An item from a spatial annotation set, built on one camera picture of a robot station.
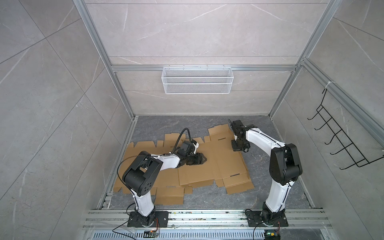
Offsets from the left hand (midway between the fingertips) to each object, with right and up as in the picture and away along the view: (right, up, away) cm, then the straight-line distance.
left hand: (204, 157), depth 92 cm
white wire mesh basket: (-4, +52, +9) cm, 52 cm away
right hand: (+22, +6, +3) cm, 23 cm away
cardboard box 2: (-22, -17, -8) cm, 29 cm away
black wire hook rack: (+62, +6, -32) cm, 70 cm away
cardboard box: (+14, -6, -1) cm, 15 cm away
